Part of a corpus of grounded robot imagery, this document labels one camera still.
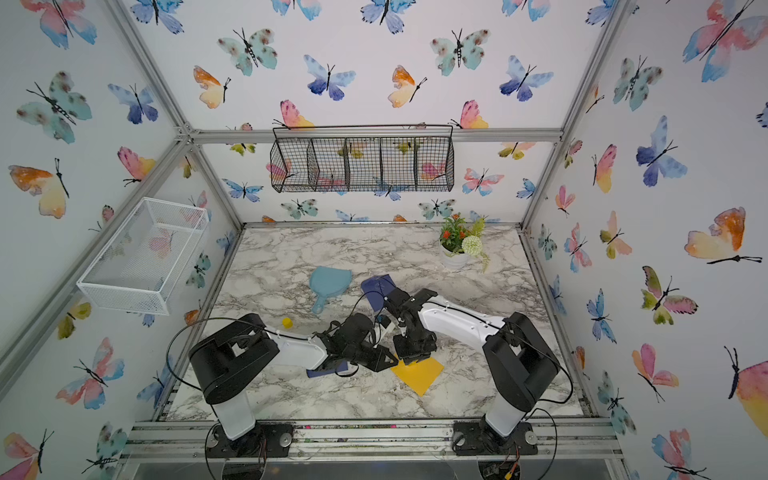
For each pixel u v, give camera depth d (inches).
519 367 17.6
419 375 33.1
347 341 28.4
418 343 28.4
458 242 37.8
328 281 41.2
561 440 29.6
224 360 19.2
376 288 40.1
